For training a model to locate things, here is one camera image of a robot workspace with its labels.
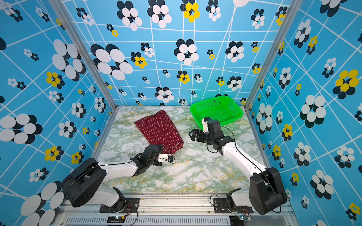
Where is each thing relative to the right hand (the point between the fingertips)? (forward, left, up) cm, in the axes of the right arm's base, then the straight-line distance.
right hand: (197, 133), depth 85 cm
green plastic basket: (+35, -24, -14) cm, 45 cm away
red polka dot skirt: (+12, +27, -12) cm, 31 cm away
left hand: (-3, +22, -11) cm, 25 cm away
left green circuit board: (-42, +43, -17) cm, 62 cm away
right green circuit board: (-41, -20, -16) cm, 48 cm away
